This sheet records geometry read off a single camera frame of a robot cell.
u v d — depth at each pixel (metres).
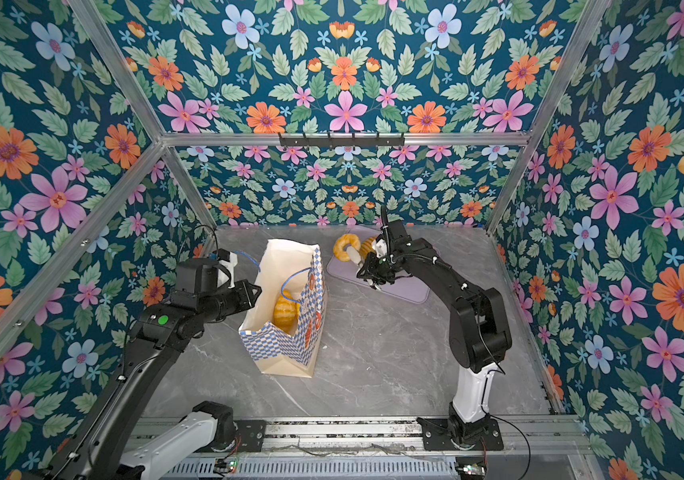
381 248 0.85
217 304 0.57
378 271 0.79
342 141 0.92
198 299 0.51
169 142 0.93
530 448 0.74
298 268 0.64
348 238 0.99
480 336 0.51
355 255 0.94
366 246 0.93
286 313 0.90
